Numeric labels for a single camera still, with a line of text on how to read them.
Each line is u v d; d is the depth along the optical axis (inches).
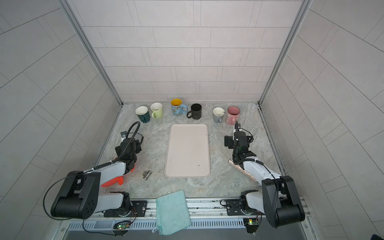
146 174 31.7
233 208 27.9
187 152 35.1
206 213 27.9
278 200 16.0
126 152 26.6
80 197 16.2
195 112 40.7
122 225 25.2
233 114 37.9
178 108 40.5
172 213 27.3
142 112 39.1
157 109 39.4
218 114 39.2
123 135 29.7
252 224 26.8
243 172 31.1
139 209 27.9
